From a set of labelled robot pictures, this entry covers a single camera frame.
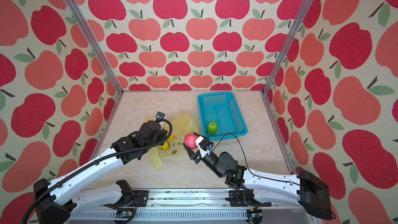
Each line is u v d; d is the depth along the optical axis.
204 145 0.53
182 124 0.80
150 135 0.56
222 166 0.52
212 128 0.93
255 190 0.61
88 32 0.87
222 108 1.11
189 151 0.61
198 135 0.65
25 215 0.37
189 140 0.63
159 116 0.65
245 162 0.58
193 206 0.73
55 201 0.39
